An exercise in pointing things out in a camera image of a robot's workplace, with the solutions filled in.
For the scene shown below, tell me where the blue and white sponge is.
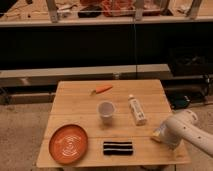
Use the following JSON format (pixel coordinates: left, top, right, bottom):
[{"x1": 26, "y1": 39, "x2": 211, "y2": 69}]
[{"x1": 151, "y1": 123, "x2": 166, "y2": 143}]

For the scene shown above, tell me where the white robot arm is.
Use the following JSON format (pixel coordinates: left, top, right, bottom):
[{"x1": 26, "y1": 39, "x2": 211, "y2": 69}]
[{"x1": 160, "y1": 110, "x2": 213, "y2": 157}]

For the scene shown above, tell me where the orange toy carrot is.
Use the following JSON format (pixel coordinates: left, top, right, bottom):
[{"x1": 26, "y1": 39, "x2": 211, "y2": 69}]
[{"x1": 91, "y1": 85, "x2": 113, "y2": 95}]

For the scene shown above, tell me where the wooden table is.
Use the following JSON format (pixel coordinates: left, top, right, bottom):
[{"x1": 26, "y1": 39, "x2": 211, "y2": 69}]
[{"x1": 37, "y1": 80, "x2": 190, "y2": 168}]

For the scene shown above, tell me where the white tube bottle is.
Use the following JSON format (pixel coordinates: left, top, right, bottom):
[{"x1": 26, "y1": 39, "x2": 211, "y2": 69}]
[{"x1": 128, "y1": 94, "x2": 147, "y2": 126}]

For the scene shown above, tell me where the black striped cloth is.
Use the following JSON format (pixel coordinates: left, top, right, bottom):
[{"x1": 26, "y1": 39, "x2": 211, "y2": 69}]
[{"x1": 103, "y1": 141, "x2": 133, "y2": 155}]

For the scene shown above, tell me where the orange plate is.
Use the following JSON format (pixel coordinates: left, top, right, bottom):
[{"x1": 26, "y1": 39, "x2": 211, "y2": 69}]
[{"x1": 49, "y1": 124, "x2": 88, "y2": 165}]

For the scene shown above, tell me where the long metal bench rail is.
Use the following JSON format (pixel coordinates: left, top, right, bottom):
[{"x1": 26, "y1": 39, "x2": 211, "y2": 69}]
[{"x1": 0, "y1": 64, "x2": 172, "y2": 87}]

